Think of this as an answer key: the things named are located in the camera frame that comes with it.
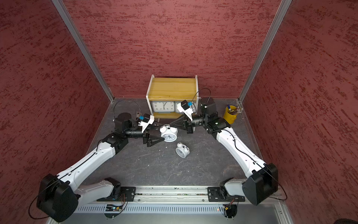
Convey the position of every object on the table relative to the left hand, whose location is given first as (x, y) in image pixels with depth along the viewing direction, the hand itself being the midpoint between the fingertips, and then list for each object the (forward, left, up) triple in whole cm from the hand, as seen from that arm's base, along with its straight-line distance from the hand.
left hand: (162, 134), depth 70 cm
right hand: (0, -5, +7) cm, 8 cm away
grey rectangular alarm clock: (+23, +2, -6) cm, 24 cm away
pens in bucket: (+24, -48, -9) cm, 54 cm away
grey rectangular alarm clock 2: (+23, -6, -4) cm, 24 cm away
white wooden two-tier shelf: (+25, -4, +8) cm, 27 cm away
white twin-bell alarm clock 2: (-1, -10, -17) cm, 20 cm away
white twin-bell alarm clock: (-2, -4, +5) cm, 7 cm away
